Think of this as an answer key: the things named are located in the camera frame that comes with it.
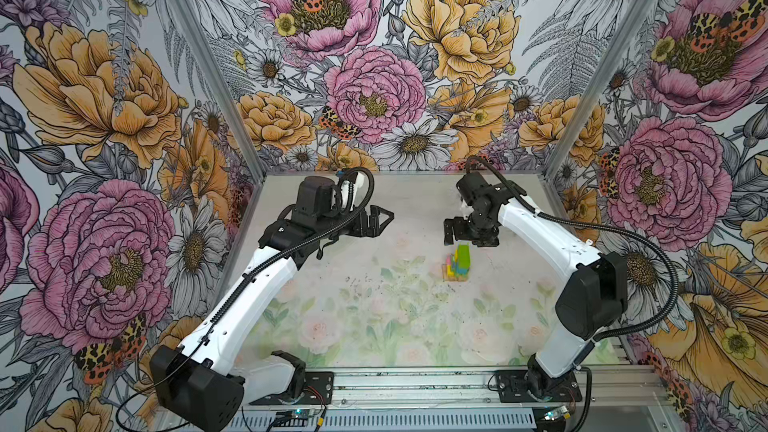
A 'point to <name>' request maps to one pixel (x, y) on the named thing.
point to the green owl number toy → (455, 269)
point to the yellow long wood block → (448, 271)
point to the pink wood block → (449, 259)
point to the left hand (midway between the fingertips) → (377, 224)
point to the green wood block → (463, 255)
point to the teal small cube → (462, 271)
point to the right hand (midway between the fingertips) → (464, 249)
